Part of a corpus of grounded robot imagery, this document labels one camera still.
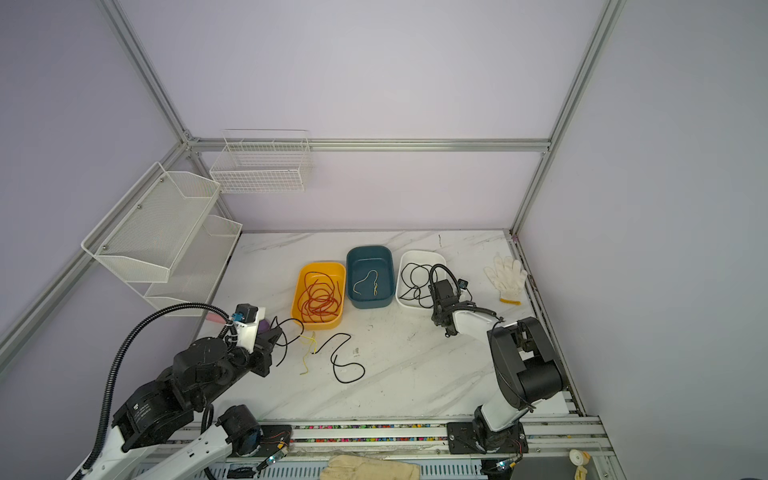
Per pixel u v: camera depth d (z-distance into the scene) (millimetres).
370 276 1061
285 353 713
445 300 755
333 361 857
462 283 857
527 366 459
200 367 445
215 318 935
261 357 561
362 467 702
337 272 1044
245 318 538
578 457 702
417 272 1075
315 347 879
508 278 1071
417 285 1023
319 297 1010
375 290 1008
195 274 934
